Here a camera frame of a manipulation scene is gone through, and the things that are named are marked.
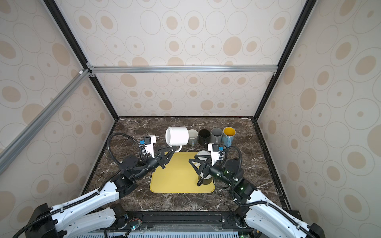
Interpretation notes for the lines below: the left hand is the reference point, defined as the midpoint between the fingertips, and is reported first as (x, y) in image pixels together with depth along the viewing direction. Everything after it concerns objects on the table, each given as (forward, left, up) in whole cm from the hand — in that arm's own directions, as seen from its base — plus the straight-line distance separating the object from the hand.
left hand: (178, 149), depth 63 cm
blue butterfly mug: (+27, -30, -25) cm, 48 cm away
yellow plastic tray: (+1, +2, -32) cm, 32 cm away
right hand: (-2, -7, -6) cm, 9 cm away
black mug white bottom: (-3, -13, -30) cm, 32 cm away
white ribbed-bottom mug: (+12, -12, -25) cm, 30 cm away
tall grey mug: (+24, -21, -23) cm, 39 cm away
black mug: (+27, -13, -28) cm, 41 cm away
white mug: (+5, 0, +3) cm, 5 cm away
